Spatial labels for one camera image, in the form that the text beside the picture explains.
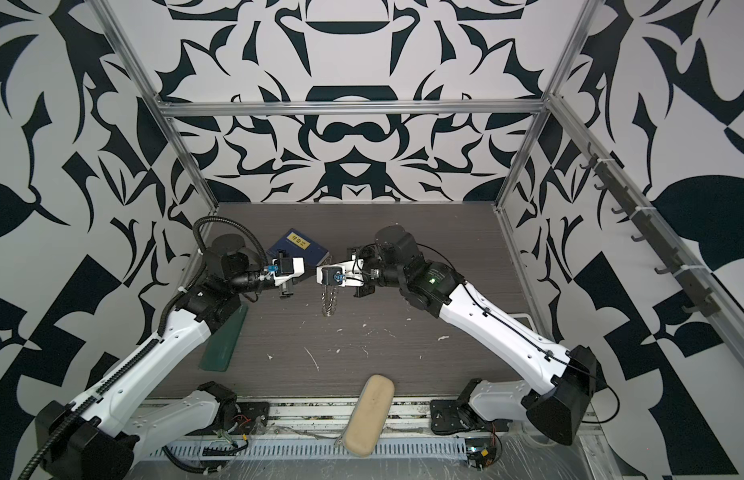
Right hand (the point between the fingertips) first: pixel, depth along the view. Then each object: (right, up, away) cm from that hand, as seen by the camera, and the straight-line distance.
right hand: (333, 259), depth 65 cm
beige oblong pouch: (+8, -38, +6) cm, 39 cm away
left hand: (-2, 0, +1) cm, 2 cm away
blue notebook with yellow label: (-16, +1, +40) cm, 43 cm away
